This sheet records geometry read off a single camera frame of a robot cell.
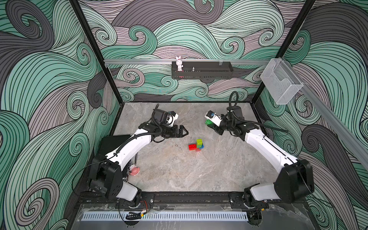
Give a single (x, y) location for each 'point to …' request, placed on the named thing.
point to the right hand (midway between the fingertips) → (209, 121)
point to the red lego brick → (192, 146)
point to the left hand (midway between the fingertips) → (183, 131)
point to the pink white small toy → (133, 170)
